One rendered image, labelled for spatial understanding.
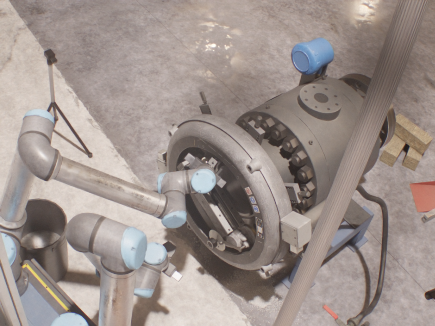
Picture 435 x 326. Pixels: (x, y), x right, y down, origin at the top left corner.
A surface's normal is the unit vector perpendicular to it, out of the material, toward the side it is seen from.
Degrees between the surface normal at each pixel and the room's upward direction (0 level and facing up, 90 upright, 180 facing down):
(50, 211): 87
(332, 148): 42
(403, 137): 90
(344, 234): 0
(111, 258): 80
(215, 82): 0
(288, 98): 25
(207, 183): 51
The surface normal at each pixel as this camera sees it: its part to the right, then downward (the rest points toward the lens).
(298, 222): -0.14, -0.86
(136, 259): 0.95, 0.21
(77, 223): -0.55, -0.56
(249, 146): 0.21, -0.55
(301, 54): -0.76, 0.42
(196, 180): 0.07, 0.15
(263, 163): 0.35, -0.37
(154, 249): -0.01, -0.42
